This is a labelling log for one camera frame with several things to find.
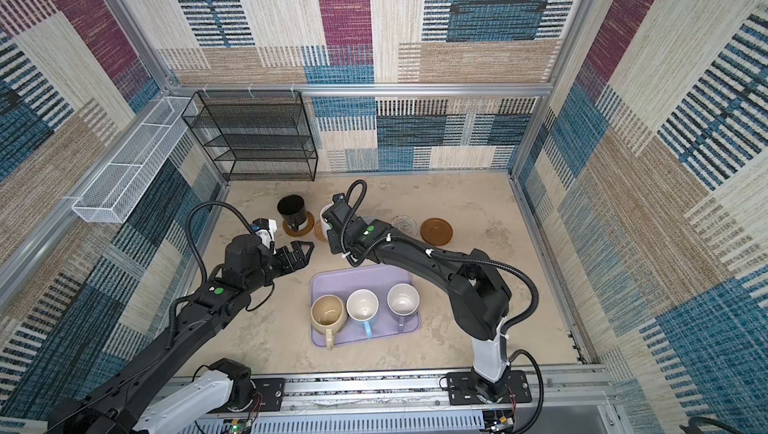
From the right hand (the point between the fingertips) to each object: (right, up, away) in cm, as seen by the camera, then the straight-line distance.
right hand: (341, 237), depth 85 cm
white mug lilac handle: (+18, -18, +2) cm, 25 cm away
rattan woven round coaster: (-11, 0, +19) cm, 22 cm away
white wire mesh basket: (-52, +11, -15) cm, 55 cm away
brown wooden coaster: (-15, +1, +16) cm, 22 cm away
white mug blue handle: (+7, -18, -4) cm, 19 cm away
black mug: (-17, +7, +12) cm, 22 cm away
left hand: (-9, -1, -6) cm, 11 cm away
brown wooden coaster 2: (+30, 0, +17) cm, 34 cm away
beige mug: (-3, -22, -1) cm, 22 cm away
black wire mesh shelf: (-34, +34, +24) cm, 54 cm away
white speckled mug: (-4, +3, 0) cm, 5 cm away
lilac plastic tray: (+10, -13, +6) cm, 18 cm away
